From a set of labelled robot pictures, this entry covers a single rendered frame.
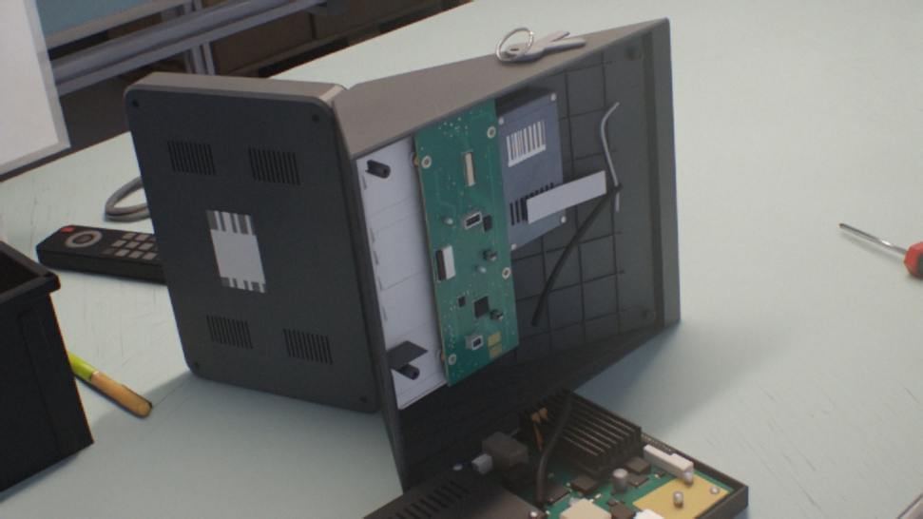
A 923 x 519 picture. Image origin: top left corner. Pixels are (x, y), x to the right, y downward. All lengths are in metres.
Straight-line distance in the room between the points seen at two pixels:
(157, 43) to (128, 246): 1.08
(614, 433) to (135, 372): 0.35
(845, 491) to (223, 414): 0.38
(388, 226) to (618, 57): 0.18
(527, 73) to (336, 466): 0.25
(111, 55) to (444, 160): 1.41
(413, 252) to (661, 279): 0.20
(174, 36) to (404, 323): 1.44
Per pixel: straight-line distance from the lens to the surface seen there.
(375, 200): 0.66
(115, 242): 1.04
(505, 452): 0.70
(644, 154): 0.79
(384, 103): 0.68
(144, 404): 0.84
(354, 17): 4.55
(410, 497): 0.68
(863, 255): 0.94
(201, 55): 2.82
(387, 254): 0.68
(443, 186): 0.68
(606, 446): 0.69
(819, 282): 0.90
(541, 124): 0.73
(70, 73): 2.02
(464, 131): 0.68
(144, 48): 2.09
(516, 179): 0.73
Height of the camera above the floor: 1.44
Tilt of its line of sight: 27 degrees down
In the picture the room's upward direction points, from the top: 7 degrees counter-clockwise
